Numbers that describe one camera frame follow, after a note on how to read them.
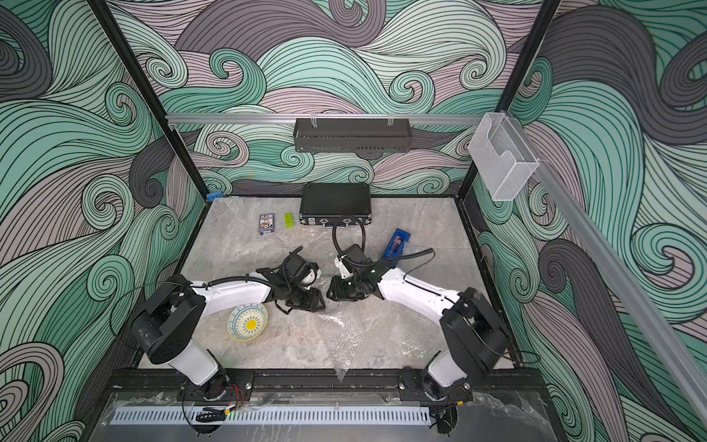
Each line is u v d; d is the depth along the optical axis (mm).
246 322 837
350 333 820
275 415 697
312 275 747
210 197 1219
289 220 1106
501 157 780
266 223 1102
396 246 978
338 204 1150
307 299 778
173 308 511
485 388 743
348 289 714
